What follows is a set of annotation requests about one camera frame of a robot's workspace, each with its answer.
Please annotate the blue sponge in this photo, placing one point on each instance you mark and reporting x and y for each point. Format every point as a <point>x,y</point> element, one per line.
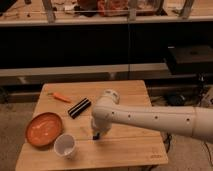
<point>96,136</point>

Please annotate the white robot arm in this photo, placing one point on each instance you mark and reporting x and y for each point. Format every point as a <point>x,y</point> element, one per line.
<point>194,122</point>

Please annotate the orange carrot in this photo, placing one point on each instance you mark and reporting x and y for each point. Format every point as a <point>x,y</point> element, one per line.
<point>60,97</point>

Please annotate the orange plate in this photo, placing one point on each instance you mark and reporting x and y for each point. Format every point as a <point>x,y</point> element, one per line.
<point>43,129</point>

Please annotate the orange clutter on workbench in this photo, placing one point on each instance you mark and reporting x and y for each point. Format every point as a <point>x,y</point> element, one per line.
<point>111,8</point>

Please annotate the black box on shelf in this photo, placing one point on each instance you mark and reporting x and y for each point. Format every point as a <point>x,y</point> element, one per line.
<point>190,59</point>

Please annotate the long wooden workbench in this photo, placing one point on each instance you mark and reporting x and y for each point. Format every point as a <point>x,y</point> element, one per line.
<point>62,12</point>

